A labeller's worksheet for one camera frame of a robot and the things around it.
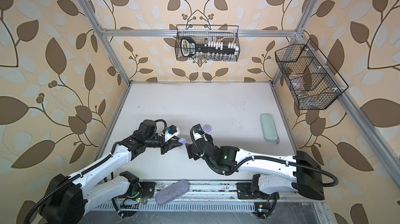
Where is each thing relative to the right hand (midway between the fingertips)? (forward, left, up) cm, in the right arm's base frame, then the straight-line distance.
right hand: (193, 143), depth 74 cm
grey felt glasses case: (-18, +10, -11) cm, 24 cm away
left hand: (+3, +6, -3) cm, 7 cm away
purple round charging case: (+2, +5, -1) cm, 6 cm away
